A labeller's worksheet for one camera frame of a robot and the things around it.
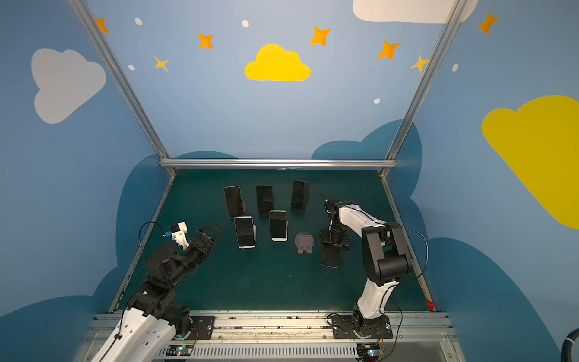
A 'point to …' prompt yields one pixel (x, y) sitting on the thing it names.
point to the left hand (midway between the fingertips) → (224, 232)
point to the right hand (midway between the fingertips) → (333, 246)
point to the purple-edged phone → (235, 202)
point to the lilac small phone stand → (304, 242)
